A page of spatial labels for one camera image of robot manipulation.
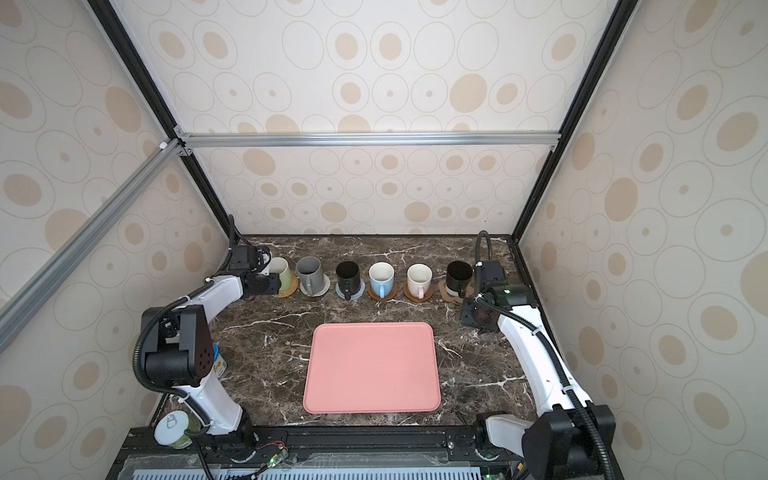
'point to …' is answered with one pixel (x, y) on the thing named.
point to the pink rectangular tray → (372, 368)
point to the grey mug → (311, 276)
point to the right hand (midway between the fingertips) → (474, 316)
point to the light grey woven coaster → (326, 287)
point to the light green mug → (280, 265)
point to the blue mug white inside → (382, 275)
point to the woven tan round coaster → (292, 290)
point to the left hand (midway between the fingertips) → (279, 274)
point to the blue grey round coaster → (352, 296)
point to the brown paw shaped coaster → (453, 298)
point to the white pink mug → (419, 277)
